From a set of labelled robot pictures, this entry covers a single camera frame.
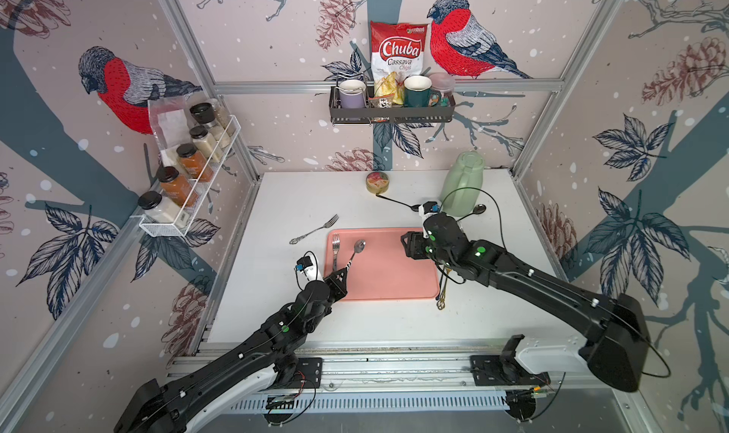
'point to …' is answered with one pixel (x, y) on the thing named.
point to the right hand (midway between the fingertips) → (408, 236)
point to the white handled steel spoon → (359, 248)
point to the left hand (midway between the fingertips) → (354, 266)
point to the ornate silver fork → (325, 226)
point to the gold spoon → (439, 303)
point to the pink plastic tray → (383, 272)
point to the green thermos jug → (461, 190)
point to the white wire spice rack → (233, 129)
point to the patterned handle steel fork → (335, 247)
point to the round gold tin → (377, 182)
